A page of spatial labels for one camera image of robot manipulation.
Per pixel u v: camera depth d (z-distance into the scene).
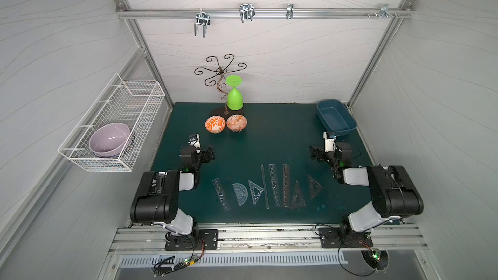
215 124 1.08
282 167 0.95
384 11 0.77
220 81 0.96
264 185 0.88
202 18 0.78
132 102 0.78
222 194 0.86
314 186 0.88
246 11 0.76
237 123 1.11
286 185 0.88
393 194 0.46
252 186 0.88
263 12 0.81
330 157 0.82
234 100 0.93
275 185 0.88
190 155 0.71
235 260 0.70
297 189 0.86
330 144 0.85
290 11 0.79
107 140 0.61
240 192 0.86
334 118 1.19
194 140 0.80
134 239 0.76
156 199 0.46
